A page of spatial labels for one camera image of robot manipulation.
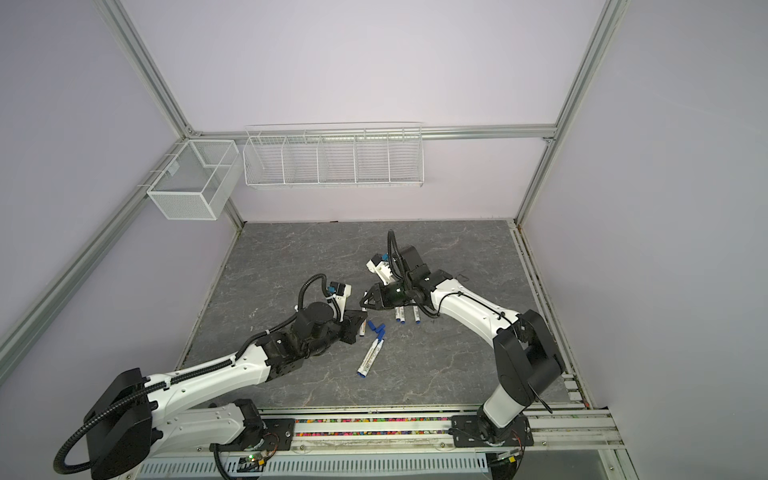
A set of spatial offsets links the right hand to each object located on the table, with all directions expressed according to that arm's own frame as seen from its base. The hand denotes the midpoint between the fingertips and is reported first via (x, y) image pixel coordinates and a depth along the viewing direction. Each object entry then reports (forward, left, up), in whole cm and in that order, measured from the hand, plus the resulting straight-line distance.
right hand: (363, 306), depth 80 cm
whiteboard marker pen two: (+5, -15, -14) cm, 21 cm away
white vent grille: (-34, +37, -16) cm, 53 cm away
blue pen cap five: (0, -4, -15) cm, 15 cm away
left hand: (-3, -1, -1) cm, 3 cm away
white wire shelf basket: (+51, +13, +14) cm, 55 cm away
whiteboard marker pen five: (-9, -1, -15) cm, 17 cm away
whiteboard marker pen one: (+5, -10, -14) cm, 18 cm away
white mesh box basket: (+43, +60, +10) cm, 74 cm away
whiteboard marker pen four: (-6, 0, -1) cm, 6 cm away
